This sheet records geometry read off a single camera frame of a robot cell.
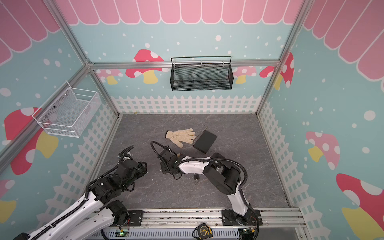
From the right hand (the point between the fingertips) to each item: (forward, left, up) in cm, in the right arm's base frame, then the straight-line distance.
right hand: (164, 165), depth 90 cm
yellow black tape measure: (-33, -22, +1) cm, 40 cm away
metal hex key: (+32, -27, -2) cm, 42 cm away
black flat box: (+20, -26, -3) cm, 33 cm away
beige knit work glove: (+24, -12, -2) cm, 27 cm away
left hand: (-6, +8, +10) cm, 14 cm away
